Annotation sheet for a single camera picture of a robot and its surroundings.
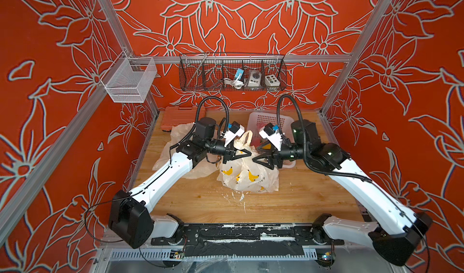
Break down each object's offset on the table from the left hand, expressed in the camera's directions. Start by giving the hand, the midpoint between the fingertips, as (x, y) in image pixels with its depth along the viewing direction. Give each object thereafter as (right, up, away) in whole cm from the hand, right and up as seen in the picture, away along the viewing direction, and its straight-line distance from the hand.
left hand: (249, 153), depth 66 cm
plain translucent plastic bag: (-21, -11, +22) cm, 32 cm away
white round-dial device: (+5, +35, +25) cm, 43 cm away
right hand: (+1, 0, -2) cm, 2 cm away
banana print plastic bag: (-2, -8, -1) cm, 8 cm away
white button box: (+15, +35, +29) cm, 48 cm away
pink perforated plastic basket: (+9, +14, +41) cm, 44 cm away
